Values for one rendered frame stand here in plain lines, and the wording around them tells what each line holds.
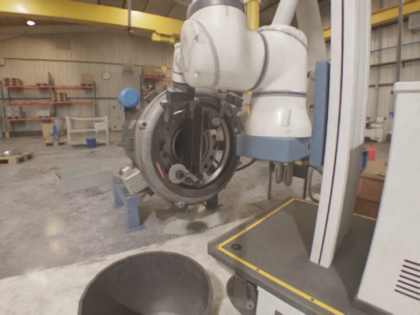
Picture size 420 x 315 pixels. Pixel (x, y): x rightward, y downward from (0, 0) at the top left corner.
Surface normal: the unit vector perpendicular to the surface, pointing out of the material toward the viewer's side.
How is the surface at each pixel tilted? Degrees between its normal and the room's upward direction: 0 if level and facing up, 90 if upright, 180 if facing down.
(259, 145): 90
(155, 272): 87
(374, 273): 90
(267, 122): 71
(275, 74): 125
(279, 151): 90
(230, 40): 80
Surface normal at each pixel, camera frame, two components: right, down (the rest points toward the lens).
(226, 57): 0.33, 0.46
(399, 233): -0.72, 0.13
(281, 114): -0.20, -0.20
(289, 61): 0.33, 0.20
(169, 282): -0.14, 0.13
